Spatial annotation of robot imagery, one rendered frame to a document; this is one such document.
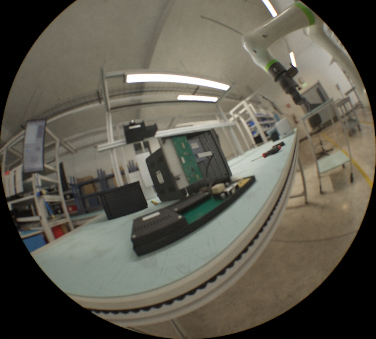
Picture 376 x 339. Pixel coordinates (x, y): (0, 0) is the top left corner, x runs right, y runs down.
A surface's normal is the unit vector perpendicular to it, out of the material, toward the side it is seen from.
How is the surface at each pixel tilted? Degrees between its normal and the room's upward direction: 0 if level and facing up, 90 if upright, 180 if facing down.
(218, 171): 90
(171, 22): 180
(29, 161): 101
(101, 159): 90
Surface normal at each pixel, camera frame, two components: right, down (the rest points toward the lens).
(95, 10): 0.37, 0.91
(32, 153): 0.79, -0.23
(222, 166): 0.12, -0.24
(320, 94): -0.83, 0.24
